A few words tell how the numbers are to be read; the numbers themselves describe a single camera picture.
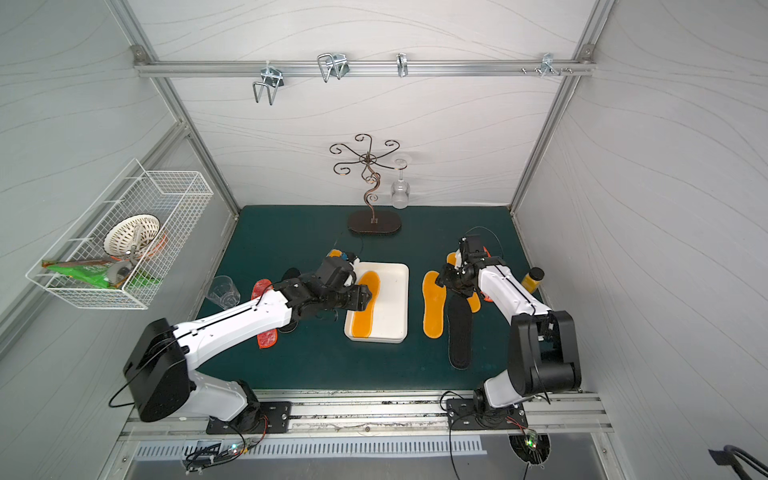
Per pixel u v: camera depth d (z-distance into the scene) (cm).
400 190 97
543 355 44
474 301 95
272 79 78
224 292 95
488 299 96
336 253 109
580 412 77
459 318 88
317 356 85
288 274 99
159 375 41
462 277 66
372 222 115
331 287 63
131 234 66
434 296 95
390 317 90
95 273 55
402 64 78
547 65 77
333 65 75
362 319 91
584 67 78
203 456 66
